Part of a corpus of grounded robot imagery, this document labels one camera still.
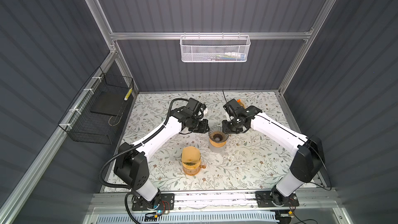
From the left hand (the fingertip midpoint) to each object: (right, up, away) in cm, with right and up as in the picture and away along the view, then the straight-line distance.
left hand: (209, 129), depth 81 cm
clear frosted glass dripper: (+5, -12, +4) cm, 14 cm away
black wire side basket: (-54, +8, -8) cm, 56 cm away
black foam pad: (-49, +13, -6) cm, 51 cm away
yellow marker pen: (-43, +18, +1) cm, 47 cm away
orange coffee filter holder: (+23, +14, +22) cm, 34 cm away
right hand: (+9, -1, +2) cm, 10 cm away
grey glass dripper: (+5, -4, +5) cm, 8 cm away
